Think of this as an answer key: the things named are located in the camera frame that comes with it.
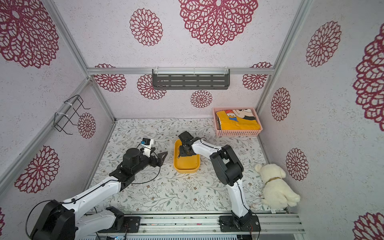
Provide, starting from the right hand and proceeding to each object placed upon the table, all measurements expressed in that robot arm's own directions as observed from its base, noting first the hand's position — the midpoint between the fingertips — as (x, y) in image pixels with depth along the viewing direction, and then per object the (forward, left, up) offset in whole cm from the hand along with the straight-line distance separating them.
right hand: (183, 150), depth 99 cm
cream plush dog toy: (-29, -50, +6) cm, 58 cm away
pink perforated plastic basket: (+14, -28, +1) cm, 31 cm away
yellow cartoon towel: (+25, -40, +4) cm, 47 cm away
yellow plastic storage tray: (-11, -2, +1) cm, 11 cm away
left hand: (-10, +11, +14) cm, 20 cm away
